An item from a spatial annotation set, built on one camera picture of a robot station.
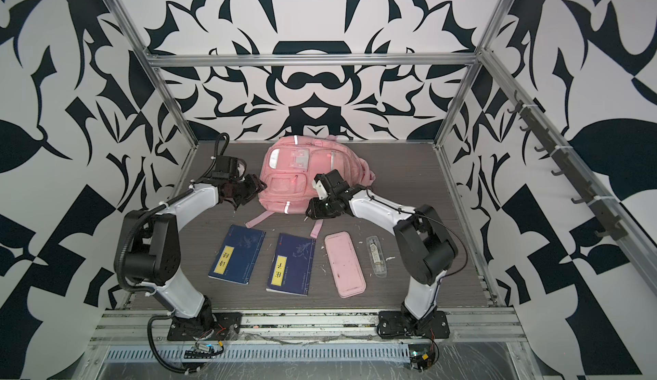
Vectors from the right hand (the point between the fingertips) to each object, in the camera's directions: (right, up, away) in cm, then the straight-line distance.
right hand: (309, 211), depth 89 cm
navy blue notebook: (-24, -14, -1) cm, 28 cm away
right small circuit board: (+33, -37, -17) cm, 52 cm away
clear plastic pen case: (+23, -15, -2) cm, 27 cm away
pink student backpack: (-9, +16, +19) cm, 27 cm away
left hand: (-17, +9, +5) cm, 20 cm away
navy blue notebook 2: (-6, -17, -3) cm, 18 cm away
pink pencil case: (+12, -18, -7) cm, 23 cm away
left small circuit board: (-27, -34, -20) cm, 48 cm away
